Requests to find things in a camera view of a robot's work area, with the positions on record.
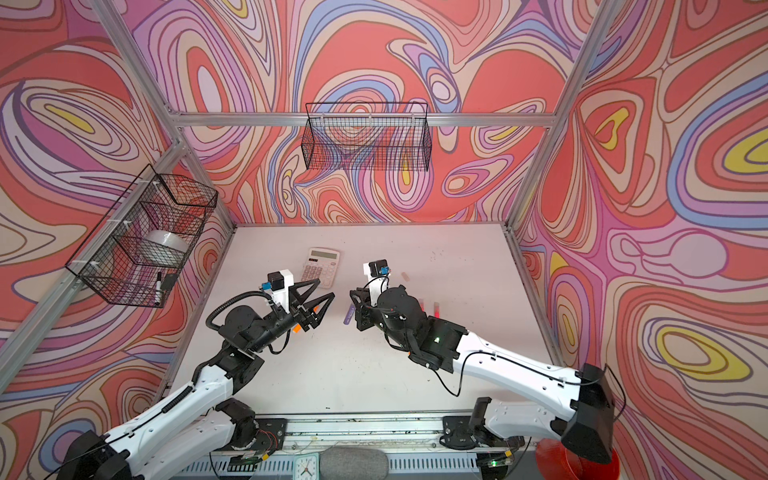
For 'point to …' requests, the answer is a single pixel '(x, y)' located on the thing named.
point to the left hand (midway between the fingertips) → (328, 290)
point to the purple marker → (349, 314)
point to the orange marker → (297, 328)
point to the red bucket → (555, 462)
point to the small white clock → (306, 466)
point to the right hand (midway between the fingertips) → (356, 300)
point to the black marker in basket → (158, 289)
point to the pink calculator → (321, 264)
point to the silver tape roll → (165, 241)
